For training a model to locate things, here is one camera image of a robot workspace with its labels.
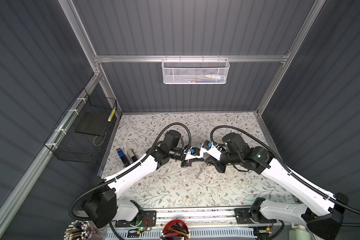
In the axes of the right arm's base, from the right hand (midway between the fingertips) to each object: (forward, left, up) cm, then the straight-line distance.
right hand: (208, 160), depth 70 cm
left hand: (+2, +2, 0) cm, 3 cm away
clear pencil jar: (-27, +51, -3) cm, 57 cm away
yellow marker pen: (+24, +51, +7) cm, 57 cm away
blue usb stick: (+11, +50, -18) cm, 54 cm away
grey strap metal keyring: (-2, +3, -4) cm, 5 cm away
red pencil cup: (-26, +15, -15) cm, 33 cm away
